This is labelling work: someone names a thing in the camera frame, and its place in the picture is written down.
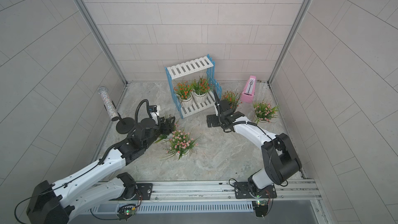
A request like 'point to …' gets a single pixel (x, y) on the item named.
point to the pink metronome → (247, 96)
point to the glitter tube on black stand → (124, 126)
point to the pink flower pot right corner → (264, 111)
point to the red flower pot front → (200, 87)
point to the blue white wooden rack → (175, 71)
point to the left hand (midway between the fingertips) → (174, 117)
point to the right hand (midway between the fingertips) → (214, 119)
